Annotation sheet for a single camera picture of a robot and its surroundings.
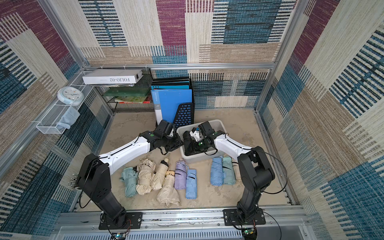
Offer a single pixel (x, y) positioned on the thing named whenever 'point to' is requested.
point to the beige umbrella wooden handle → (168, 196)
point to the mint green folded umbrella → (130, 176)
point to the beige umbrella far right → (236, 169)
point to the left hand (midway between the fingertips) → (184, 142)
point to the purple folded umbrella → (180, 180)
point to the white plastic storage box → (218, 125)
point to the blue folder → (166, 101)
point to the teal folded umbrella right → (229, 176)
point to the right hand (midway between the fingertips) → (187, 150)
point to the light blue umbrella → (191, 184)
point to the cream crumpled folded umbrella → (145, 170)
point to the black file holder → (185, 115)
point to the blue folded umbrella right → (217, 177)
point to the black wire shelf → (127, 104)
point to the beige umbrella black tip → (160, 174)
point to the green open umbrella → (72, 183)
